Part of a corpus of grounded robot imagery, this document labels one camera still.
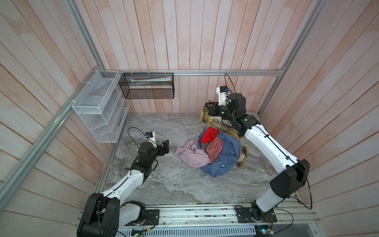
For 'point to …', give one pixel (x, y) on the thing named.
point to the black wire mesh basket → (147, 85)
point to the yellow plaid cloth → (216, 122)
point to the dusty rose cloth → (213, 148)
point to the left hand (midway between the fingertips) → (162, 143)
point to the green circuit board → (263, 230)
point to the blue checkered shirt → (228, 158)
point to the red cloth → (209, 135)
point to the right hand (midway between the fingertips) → (203, 104)
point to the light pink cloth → (192, 156)
